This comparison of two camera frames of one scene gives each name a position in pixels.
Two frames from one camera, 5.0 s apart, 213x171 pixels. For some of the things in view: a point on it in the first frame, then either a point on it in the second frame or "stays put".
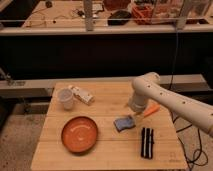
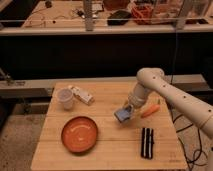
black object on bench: x=119 y=18 stays put
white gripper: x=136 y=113 -> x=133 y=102
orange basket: x=142 y=15 stays put
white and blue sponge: x=124 y=123 -> x=122 y=115
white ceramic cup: x=66 y=96 stays put
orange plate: x=79 y=134 stays put
